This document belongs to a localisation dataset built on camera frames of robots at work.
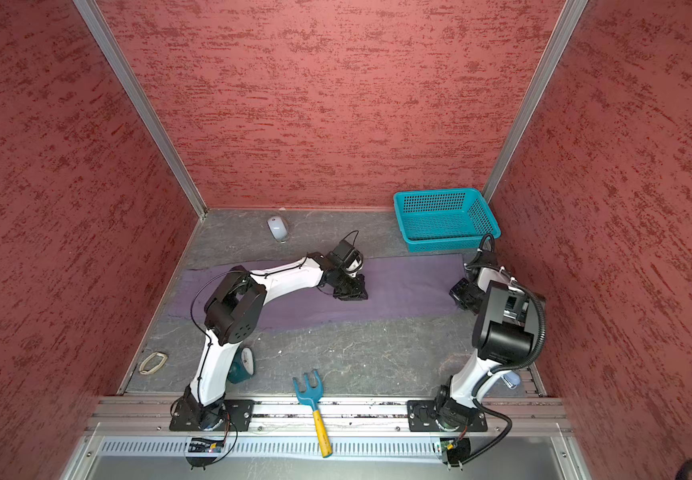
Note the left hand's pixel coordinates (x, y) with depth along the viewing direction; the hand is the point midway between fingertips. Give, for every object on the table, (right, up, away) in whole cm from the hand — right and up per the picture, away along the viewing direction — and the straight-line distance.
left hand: (366, 301), depth 92 cm
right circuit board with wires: (+22, -32, -20) cm, 44 cm away
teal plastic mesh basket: (+32, +28, +26) cm, 50 cm away
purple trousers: (+13, +3, +5) cm, 14 cm away
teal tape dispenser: (-33, -14, -16) cm, 39 cm away
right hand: (+29, -1, +2) cm, 29 cm away
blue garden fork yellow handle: (-15, -21, -17) cm, 30 cm away
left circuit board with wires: (-42, -32, -19) cm, 56 cm away
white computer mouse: (-32, +24, +14) cm, 42 cm away
